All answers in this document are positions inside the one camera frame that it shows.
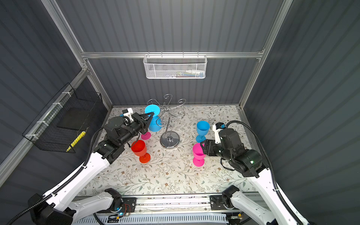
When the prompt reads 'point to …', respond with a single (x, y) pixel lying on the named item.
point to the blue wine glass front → (155, 123)
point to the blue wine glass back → (203, 127)
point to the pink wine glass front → (198, 154)
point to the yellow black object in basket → (81, 135)
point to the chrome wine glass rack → (168, 139)
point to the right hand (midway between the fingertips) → (207, 144)
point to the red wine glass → (139, 148)
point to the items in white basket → (188, 73)
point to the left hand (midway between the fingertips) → (155, 113)
